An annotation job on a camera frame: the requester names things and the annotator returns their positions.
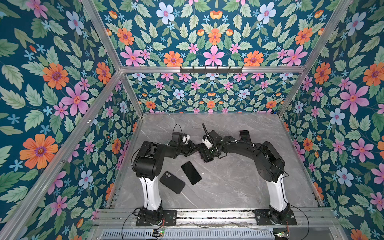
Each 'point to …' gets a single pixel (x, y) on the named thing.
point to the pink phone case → (240, 136)
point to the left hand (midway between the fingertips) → (201, 144)
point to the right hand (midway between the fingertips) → (205, 154)
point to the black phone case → (173, 182)
